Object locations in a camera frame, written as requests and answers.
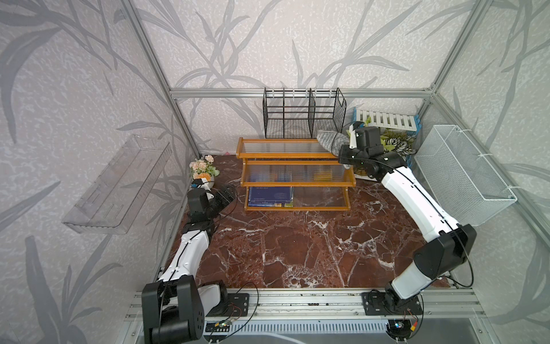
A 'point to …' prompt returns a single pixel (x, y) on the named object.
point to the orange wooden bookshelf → (293, 175)
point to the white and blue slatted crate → (392, 120)
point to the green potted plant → (395, 140)
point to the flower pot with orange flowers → (203, 169)
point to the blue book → (271, 196)
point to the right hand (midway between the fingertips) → (339, 149)
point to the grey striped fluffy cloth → (332, 141)
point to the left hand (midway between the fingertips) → (230, 189)
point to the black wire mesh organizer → (301, 114)
